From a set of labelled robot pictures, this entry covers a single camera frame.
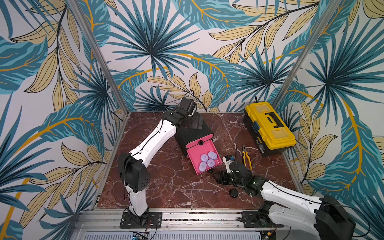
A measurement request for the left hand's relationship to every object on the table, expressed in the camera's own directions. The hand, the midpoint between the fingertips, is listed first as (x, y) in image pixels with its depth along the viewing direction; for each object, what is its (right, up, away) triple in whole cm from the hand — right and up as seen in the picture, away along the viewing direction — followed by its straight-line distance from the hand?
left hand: (194, 123), depth 82 cm
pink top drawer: (+3, -10, +3) cm, 11 cm away
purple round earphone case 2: (+10, -23, +6) cm, 25 cm away
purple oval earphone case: (+11, -19, +9) cm, 24 cm away
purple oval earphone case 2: (+5, -25, +4) cm, 25 cm away
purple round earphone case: (+6, -20, +6) cm, 22 cm away
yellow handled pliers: (+33, -18, +15) cm, 41 cm away
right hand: (+12, -28, +1) cm, 30 cm away
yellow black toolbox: (+44, -5, +6) cm, 45 cm away
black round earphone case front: (+21, -37, -1) cm, 43 cm away
